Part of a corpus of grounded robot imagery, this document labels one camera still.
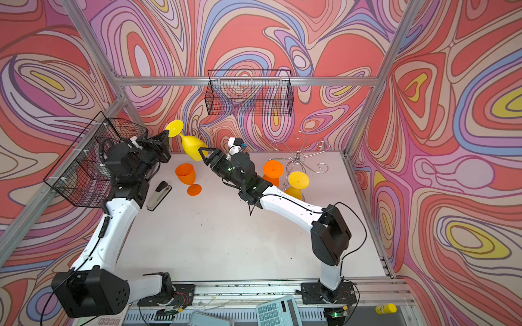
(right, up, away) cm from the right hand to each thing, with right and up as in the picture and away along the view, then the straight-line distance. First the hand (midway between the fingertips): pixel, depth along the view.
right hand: (202, 158), depth 70 cm
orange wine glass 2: (-13, -6, +21) cm, 25 cm away
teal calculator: (+28, -53, -1) cm, 60 cm away
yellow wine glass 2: (+33, -8, -1) cm, 34 cm away
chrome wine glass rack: (+34, 0, +5) cm, 34 cm away
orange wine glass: (+25, -4, +2) cm, 25 cm away
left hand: (-9, +10, -4) cm, 14 cm away
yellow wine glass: (-6, +5, +5) cm, 9 cm away
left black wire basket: (-43, -5, 0) cm, 43 cm away
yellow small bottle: (+62, -49, -6) cm, 79 cm away
